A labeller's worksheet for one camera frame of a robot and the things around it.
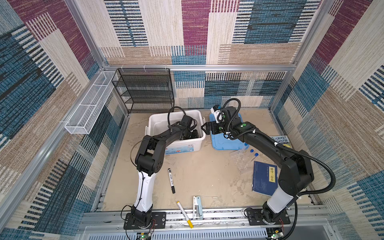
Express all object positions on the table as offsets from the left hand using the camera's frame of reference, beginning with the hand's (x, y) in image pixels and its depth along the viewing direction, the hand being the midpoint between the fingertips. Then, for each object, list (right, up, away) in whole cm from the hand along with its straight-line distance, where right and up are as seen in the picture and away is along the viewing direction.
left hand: (200, 137), depth 99 cm
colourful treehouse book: (+54, -2, 0) cm, 54 cm away
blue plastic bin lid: (+15, -4, +1) cm, 15 cm away
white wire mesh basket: (-70, +10, -10) cm, 72 cm away
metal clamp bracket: (-2, -33, -24) cm, 41 cm away
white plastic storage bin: (-26, +11, -1) cm, 29 cm away
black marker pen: (-16, -23, -14) cm, 32 cm away
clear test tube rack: (+25, -13, -5) cm, 29 cm away
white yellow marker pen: (-6, -39, -26) cm, 48 cm away
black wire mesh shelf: (-39, +33, +10) cm, 52 cm away
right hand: (+4, +7, -14) cm, 16 cm away
